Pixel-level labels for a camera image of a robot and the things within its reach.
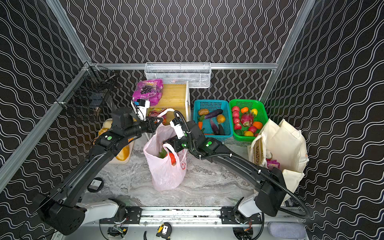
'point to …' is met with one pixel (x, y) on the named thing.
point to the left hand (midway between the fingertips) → (165, 118)
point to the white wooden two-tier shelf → (176, 97)
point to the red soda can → (269, 155)
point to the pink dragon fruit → (247, 119)
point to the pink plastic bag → (166, 167)
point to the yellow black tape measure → (164, 230)
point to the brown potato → (203, 111)
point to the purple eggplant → (213, 113)
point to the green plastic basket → (239, 106)
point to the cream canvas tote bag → (289, 148)
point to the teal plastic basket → (214, 117)
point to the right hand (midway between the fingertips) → (170, 139)
